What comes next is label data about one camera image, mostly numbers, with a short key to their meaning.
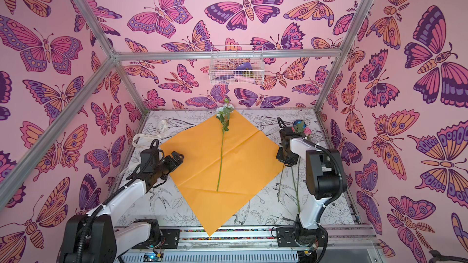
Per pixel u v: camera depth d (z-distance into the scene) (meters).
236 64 0.95
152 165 0.68
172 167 0.78
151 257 0.72
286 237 0.73
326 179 0.49
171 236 0.74
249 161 0.98
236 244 0.73
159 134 1.08
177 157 0.81
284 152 0.83
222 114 1.13
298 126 1.06
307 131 1.03
